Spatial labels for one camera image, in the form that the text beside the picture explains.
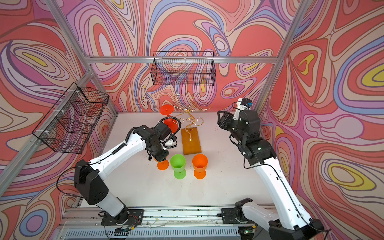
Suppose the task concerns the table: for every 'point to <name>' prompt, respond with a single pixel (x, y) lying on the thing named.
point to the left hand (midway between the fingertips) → (165, 156)
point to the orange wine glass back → (200, 163)
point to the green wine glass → (178, 162)
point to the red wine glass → (167, 110)
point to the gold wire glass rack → (190, 141)
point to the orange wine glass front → (163, 165)
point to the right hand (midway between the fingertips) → (221, 117)
